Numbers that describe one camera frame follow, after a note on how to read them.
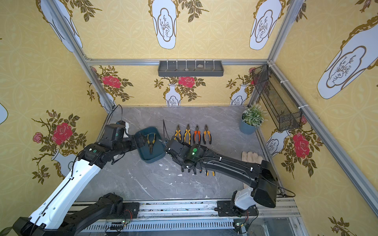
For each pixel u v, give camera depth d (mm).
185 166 497
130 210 732
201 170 875
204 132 1033
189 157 507
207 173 855
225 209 744
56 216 381
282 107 841
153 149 953
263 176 402
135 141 648
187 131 1058
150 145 979
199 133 1031
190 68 921
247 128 977
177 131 1066
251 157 925
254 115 945
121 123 654
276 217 767
